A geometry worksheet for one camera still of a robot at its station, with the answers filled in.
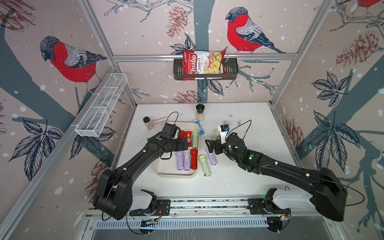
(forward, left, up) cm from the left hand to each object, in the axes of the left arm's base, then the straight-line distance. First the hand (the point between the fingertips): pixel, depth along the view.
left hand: (184, 142), depth 85 cm
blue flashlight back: (+14, -10, -9) cm, 19 cm away
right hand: (-1, -16, +7) cm, 17 cm away
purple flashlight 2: (-7, +3, -9) cm, 12 cm away
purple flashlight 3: (-7, -1, -8) cm, 11 cm away
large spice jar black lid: (+26, -10, -6) cm, 28 cm away
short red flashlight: (+10, -2, -8) cm, 12 cm away
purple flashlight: (-5, -16, -9) cm, 19 cm away
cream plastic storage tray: (-8, +12, -13) cm, 19 cm away
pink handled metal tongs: (+25, +22, -12) cm, 35 cm away
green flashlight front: (-11, -12, -9) cm, 19 cm away
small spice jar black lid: (+18, +27, -6) cm, 32 cm away
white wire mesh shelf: (+1, +43, +20) cm, 47 cm away
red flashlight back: (-7, -6, -8) cm, 12 cm away
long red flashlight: (+11, +3, -9) cm, 15 cm away
